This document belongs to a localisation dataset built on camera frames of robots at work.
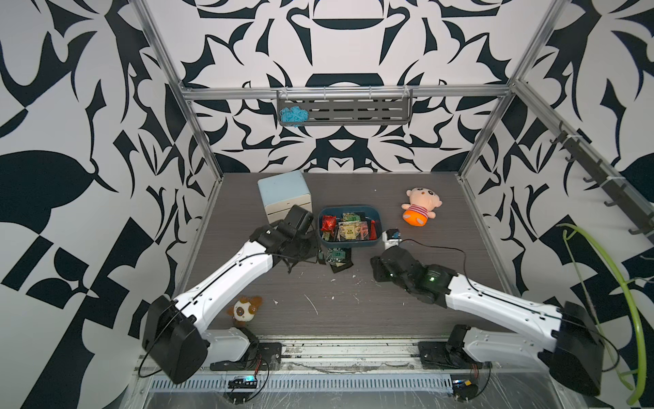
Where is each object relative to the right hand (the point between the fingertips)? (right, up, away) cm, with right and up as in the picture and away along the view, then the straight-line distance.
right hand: (372, 257), depth 81 cm
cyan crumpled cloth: (-26, +48, +10) cm, 55 cm away
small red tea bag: (-14, +9, +16) cm, 23 cm away
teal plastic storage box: (0, +13, +21) cm, 25 cm away
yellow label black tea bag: (-6, +7, +14) cm, 17 cm away
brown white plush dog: (-40, -16, -2) cm, 43 cm away
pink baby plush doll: (+23, +17, +20) cm, 35 cm away
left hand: (-18, +5, -2) cm, 19 cm away
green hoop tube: (+47, -21, -30) cm, 59 cm away
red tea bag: (+3, +6, +18) cm, 19 cm away
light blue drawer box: (-31, +21, +13) cm, 39 cm away
